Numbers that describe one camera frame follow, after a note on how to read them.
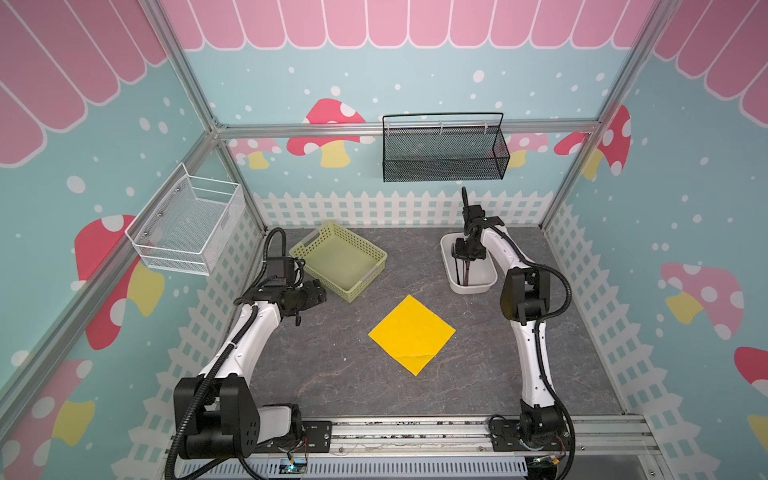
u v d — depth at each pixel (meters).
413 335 0.92
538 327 0.66
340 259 1.11
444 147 0.94
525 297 0.66
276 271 0.66
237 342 0.48
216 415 0.41
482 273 1.06
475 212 0.92
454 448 0.74
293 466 0.73
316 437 0.75
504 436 0.74
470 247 0.95
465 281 1.03
